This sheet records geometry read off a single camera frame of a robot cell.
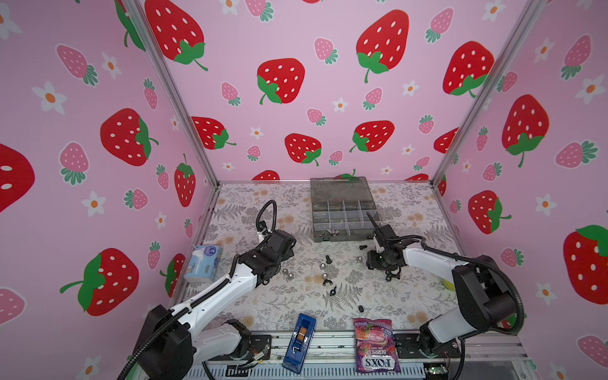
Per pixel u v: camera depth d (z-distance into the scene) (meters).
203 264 0.86
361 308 0.82
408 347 0.73
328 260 0.93
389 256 0.68
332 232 1.01
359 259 0.93
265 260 0.60
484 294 0.45
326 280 0.88
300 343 0.70
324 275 0.90
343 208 1.05
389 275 0.90
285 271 0.90
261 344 0.74
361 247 0.98
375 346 0.72
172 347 0.39
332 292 0.86
